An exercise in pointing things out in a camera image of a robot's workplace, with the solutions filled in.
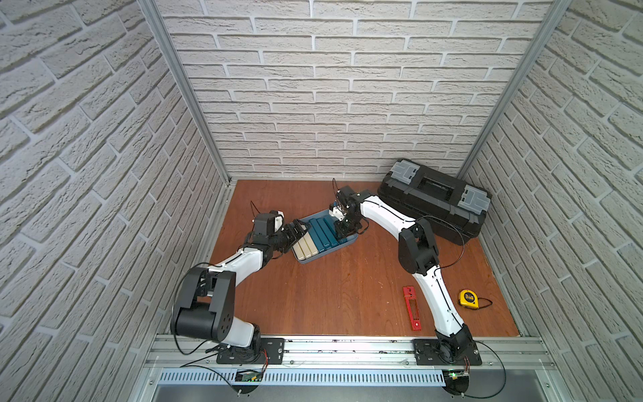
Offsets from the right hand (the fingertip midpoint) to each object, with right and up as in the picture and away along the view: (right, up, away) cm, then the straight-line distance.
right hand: (344, 234), depth 99 cm
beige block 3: (-14, -3, -5) cm, 15 cm away
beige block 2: (-16, -4, -6) cm, 17 cm away
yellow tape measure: (+42, -20, -16) cm, 49 cm away
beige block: (-17, -6, -7) cm, 20 cm away
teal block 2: (-8, +1, -2) cm, 8 cm away
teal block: (-11, 0, -2) cm, 12 cm away
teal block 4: (-2, -2, -4) cm, 5 cm away
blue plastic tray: (-9, +8, +4) cm, 13 cm away
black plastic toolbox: (+28, +17, -5) cm, 33 cm away
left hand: (-14, +4, -10) cm, 17 cm away
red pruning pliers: (+22, -18, -15) cm, 32 cm away
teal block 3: (-5, +1, -2) cm, 5 cm away
